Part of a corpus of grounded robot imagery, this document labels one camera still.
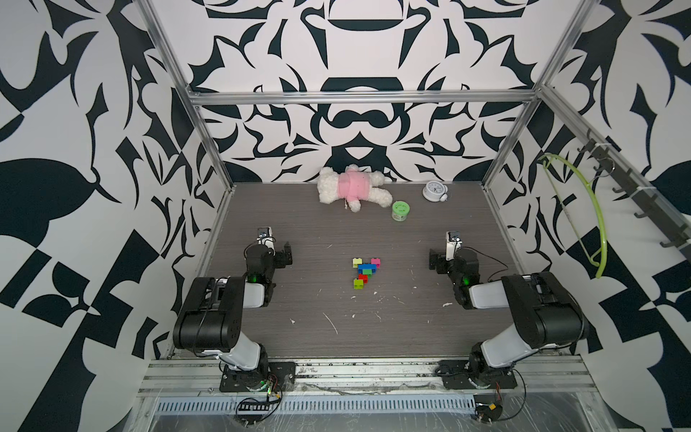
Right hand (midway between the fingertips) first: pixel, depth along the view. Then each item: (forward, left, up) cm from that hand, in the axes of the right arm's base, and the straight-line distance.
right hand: (447, 244), depth 96 cm
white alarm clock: (+27, -2, -2) cm, 27 cm away
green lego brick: (-9, +28, -2) cm, 30 cm away
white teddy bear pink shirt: (+25, +32, +4) cm, 41 cm away
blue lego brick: (-7, +28, -2) cm, 29 cm away
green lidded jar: (+16, +14, 0) cm, 21 cm away
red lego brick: (-11, +30, -2) cm, 32 cm away
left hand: (+1, +62, +3) cm, 62 cm away
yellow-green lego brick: (-5, +32, -2) cm, 32 cm away
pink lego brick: (-5, +25, -2) cm, 26 cm away
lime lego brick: (-13, +31, -2) cm, 34 cm away
